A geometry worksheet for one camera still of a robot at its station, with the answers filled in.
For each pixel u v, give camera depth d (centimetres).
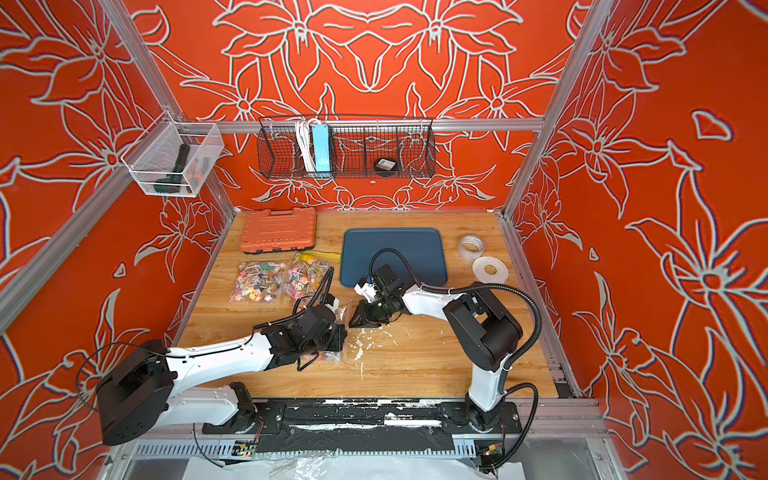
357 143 97
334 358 83
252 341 56
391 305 69
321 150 90
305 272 98
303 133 88
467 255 105
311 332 63
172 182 80
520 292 46
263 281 97
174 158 91
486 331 48
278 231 108
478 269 101
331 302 77
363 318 77
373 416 74
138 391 42
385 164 96
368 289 85
